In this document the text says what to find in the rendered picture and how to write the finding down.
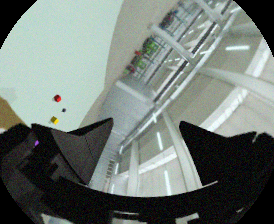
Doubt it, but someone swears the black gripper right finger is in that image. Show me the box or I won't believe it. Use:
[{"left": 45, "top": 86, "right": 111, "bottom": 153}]
[{"left": 178, "top": 121, "right": 257, "bottom": 186}]

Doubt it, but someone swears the red block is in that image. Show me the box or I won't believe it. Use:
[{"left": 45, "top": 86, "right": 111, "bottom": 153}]
[{"left": 53, "top": 95, "right": 61, "bottom": 103}]

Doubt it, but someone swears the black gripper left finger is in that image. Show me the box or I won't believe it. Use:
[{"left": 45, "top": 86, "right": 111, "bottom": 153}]
[{"left": 31, "top": 119, "right": 113, "bottom": 185}]

